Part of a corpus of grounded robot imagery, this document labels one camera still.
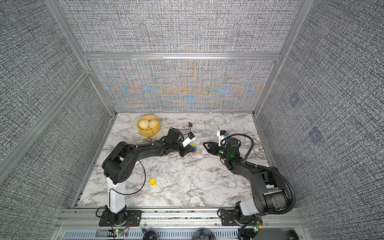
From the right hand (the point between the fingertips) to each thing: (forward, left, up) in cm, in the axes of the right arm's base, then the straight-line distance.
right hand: (206, 143), depth 89 cm
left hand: (+1, +8, -7) cm, 11 cm away
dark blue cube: (+1, +7, -7) cm, 10 cm away
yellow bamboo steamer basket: (+14, +39, -6) cm, 42 cm away
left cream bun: (+20, +43, -4) cm, 47 cm away
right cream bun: (+20, +36, -4) cm, 41 cm away
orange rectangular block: (0, +7, -10) cm, 12 cm away
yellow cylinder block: (-19, +31, -9) cm, 37 cm away
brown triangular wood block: (+24, +10, -10) cm, 28 cm away
